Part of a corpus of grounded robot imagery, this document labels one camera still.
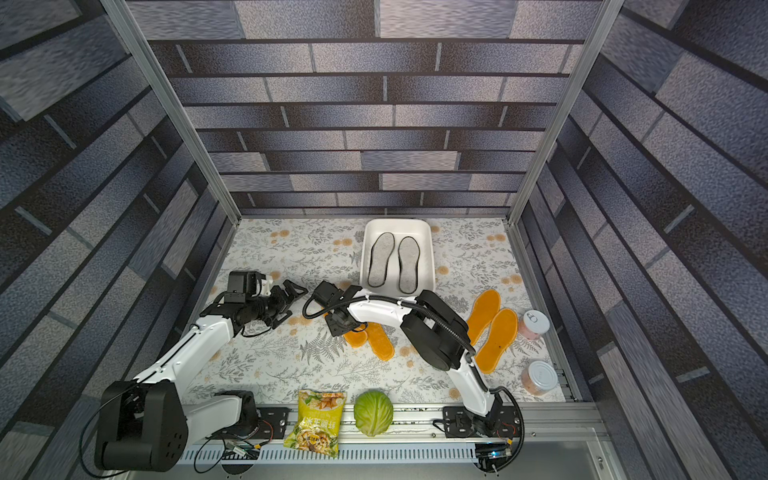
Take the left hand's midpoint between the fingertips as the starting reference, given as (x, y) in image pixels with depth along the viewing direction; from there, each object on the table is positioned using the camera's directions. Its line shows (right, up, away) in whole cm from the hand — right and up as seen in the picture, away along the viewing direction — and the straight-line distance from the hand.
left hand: (301, 297), depth 85 cm
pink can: (+65, -19, -9) cm, 68 cm away
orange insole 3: (+57, -5, +10) cm, 58 cm away
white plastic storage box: (+29, +11, +22) cm, 38 cm away
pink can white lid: (+68, -8, +1) cm, 69 cm away
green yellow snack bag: (+9, -27, -15) cm, 32 cm away
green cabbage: (+22, -25, -15) cm, 36 cm away
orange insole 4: (+61, -11, +5) cm, 62 cm away
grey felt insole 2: (+33, +12, +22) cm, 41 cm away
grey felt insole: (+23, +12, +22) cm, 34 cm away
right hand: (+10, -10, +7) cm, 16 cm away
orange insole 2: (+23, -14, +3) cm, 27 cm away
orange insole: (+16, -13, +2) cm, 20 cm away
